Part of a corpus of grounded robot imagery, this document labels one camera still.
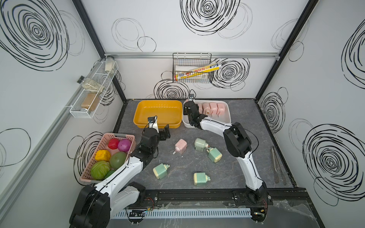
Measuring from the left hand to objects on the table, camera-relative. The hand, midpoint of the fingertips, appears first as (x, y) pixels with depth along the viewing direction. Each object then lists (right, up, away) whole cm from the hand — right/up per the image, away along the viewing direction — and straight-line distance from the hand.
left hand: (160, 125), depth 82 cm
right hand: (+18, +14, +17) cm, 28 cm away
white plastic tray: (+46, +3, +25) cm, 52 cm away
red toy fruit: (-32, -13, +8) cm, 36 cm away
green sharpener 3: (+23, -27, -8) cm, 36 cm away
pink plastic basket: (-38, -13, +7) cm, 41 cm away
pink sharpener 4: (+41, +9, +23) cm, 48 cm away
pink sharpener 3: (+36, +11, +23) cm, 44 cm away
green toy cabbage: (-32, -23, -6) cm, 40 cm away
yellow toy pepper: (-34, -18, 0) cm, 38 cm away
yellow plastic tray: (0, +7, +32) cm, 33 cm away
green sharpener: (+32, -18, 0) cm, 36 cm away
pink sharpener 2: (+30, +10, +22) cm, 39 cm away
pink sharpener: (+26, +10, +23) cm, 36 cm away
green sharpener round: (+24, -12, +4) cm, 27 cm away
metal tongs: (+67, -29, -1) cm, 73 cm away
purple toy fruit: (-23, -13, +5) cm, 27 cm away
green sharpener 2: (+1, -25, -6) cm, 25 cm away
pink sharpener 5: (+12, -14, +4) cm, 18 cm away
